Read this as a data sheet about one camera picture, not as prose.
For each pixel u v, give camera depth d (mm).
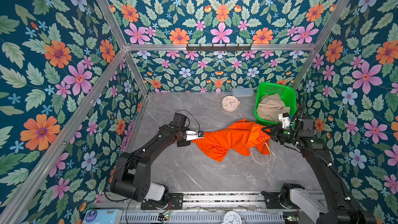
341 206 391
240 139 831
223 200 750
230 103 1108
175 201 734
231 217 666
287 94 1103
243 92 1179
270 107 946
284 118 717
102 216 658
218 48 913
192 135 773
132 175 430
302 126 576
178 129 668
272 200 734
